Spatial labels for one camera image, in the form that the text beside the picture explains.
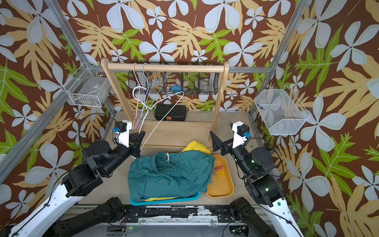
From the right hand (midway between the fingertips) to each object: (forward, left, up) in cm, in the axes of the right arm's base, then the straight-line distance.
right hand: (220, 127), depth 58 cm
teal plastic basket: (-20, +29, -32) cm, 48 cm away
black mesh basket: (+51, +23, -14) cm, 58 cm away
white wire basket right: (+23, -42, -15) cm, 50 cm away
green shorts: (-9, +24, -26) cm, 37 cm away
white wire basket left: (+37, +72, -6) cm, 81 cm away
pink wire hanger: (+54, +53, -28) cm, 81 cm away
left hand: (0, +31, -2) cm, 31 cm away
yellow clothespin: (-2, -7, -41) cm, 42 cm away
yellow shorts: (+8, +9, -27) cm, 30 cm away
